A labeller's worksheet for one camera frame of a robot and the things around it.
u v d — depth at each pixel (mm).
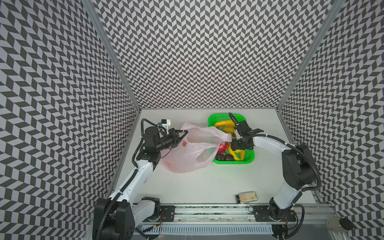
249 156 849
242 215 747
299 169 468
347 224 666
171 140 679
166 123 722
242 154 890
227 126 1017
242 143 707
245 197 750
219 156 887
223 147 887
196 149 679
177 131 716
